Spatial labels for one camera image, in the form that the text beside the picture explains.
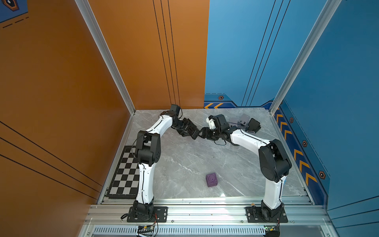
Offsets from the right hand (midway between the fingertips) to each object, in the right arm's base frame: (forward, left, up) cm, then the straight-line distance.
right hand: (200, 134), depth 93 cm
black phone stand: (+4, +7, -1) cm, 8 cm away
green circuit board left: (-48, +28, -14) cm, 57 cm away
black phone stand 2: (+9, -37, -3) cm, 38 cm away
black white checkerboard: (-28, +42, -8) cm, 51 cm away
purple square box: (-26, -6, -7) cm, 27 cm away
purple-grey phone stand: (+15, -31, -6) cm, 35 cm away
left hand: (+7, +4, -1) cm, 8 cm away
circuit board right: (-48, -34, -14) cm, 61 cm away
